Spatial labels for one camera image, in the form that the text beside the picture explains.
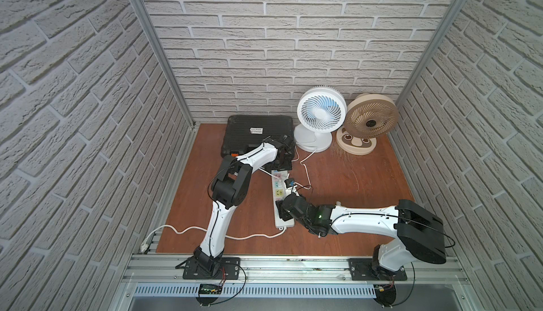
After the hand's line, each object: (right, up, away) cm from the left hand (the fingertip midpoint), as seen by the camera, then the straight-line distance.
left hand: (275, 162), depth 102 cm
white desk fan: (+20, +24, -14) cm, 34 cm away
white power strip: (+2, -7, -9) cm, 11 cm away
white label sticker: (-11, +16, +4) cm, 20 cm away
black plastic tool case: (-18, +15, +6) cm, 24 cm away
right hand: (+4, -13, -19) cm, 24 cm away
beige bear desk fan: (+41, +21, -12) cm, 48 cm away
